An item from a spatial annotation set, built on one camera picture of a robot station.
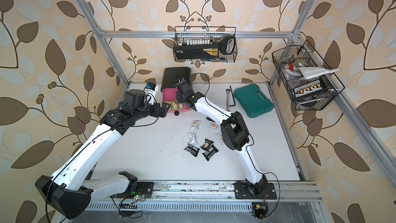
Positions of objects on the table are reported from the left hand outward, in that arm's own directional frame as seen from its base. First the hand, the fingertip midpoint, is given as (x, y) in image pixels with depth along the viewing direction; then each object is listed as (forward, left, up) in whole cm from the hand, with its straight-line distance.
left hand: (162, 102), depth 73 cm
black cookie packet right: (-13, -25, -28) cm, 39 cm away
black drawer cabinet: (+38, +4, -17) cm, 42 cm away
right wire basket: (+28, -67, +5) cm, 73 cm away
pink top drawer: (+20, +2, -17) cm, 26 cm away
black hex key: (+28, -41, -27) cm, 57 cm away
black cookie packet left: (-13, -14, -27) cm, 33 cm away
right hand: (+18, -6, -14) cm, 23 cm away
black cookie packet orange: (-10, -23, -26) cm, 36 cm away
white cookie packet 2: (+4, -15, -27) cm, 31 cm away
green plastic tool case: (+22, -55, -26) cm, 65 cm away
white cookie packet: (-3, -13, -26) cm, 30 cm away
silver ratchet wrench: (+33, -38, -28) cm, 57 cm away
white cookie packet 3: (+3, -27, -27) cm, 38 cm away
